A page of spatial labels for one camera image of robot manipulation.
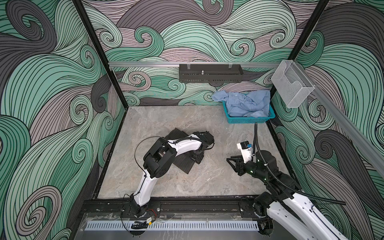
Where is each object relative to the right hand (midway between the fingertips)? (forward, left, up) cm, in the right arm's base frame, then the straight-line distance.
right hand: (229, 159), depth 73 cm
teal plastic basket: (+35, -12, -12) cm, 39 cm away
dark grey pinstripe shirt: (+5, +24, -15) cm, 28 cm away
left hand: (+9, +19, -18) cm, 28 cm away
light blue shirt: (+51, -29, -12) cm, 59 cm away
